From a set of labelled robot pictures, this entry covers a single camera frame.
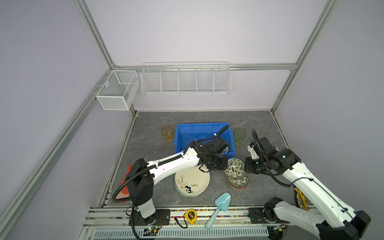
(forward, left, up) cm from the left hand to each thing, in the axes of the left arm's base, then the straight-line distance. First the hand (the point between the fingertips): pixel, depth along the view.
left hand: (227, 171), depth 74 cm
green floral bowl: (+2, -5, -4) cm, 7 cm away
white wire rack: (+59, +19, +16) cm, 63 cm away
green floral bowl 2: (-3, -9, -11) cm, 14 cm away
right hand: (0, -9, 0) cm, 9 cm away
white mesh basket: (+60, +67, +7) cm, 90 cm away
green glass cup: (+27, -14, -7) cm, 31 cm away
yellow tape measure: (-16, +19, -13) cm, 28 cm away
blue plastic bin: (+38, +22, -18) cm, 47 cm away
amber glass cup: (+36, +34, -14) cm, 52 cm away
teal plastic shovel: (-11, +2, -14) cm, 18 cm away
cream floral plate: (0, +18, -11) cm, 21 cm away
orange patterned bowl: (-6, -6, -10) cm, 13 cm away
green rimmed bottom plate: (-7, +22, -13) cm, 26 cm away
